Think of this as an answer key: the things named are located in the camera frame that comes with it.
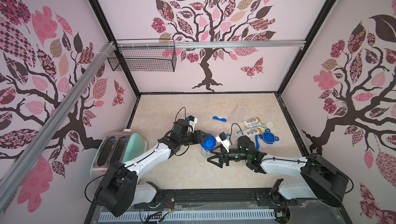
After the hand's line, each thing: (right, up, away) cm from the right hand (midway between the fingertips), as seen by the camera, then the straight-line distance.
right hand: (208, 155), depth 74 cm
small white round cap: (+42, +13, +26) cm, 51 cm away
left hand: (-1, +6, +7) cm, 9 cm away
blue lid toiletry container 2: (+24, +19, +32) cm, 44 cm away
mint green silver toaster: (-45, +4, -1) cm, 45 cm away
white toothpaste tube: (+21, +7, +23) cm, 32 cm away
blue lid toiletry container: (-1, +3, +3) cm, 5 cm away
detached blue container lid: (+40, +5, +22) cm, 46 cm away
